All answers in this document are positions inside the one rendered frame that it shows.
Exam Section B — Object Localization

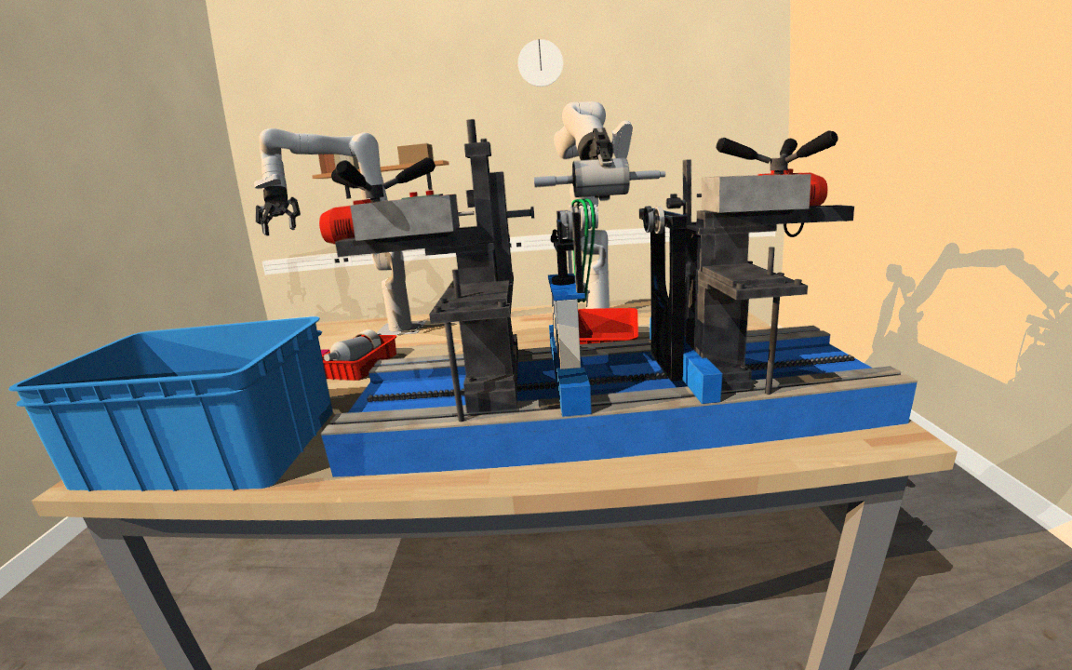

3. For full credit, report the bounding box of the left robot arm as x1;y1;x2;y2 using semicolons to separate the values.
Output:
555;101;632;309

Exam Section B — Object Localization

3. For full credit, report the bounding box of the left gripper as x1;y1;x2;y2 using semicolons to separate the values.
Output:
578;126;613;200

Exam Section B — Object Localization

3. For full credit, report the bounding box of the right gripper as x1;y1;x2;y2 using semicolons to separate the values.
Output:
256;185;301;236

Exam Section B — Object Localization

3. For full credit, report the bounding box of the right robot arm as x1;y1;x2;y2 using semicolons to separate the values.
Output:
254;128;412;331

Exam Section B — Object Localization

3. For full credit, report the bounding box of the blue plastic crate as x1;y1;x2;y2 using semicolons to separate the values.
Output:
8;316;333;491

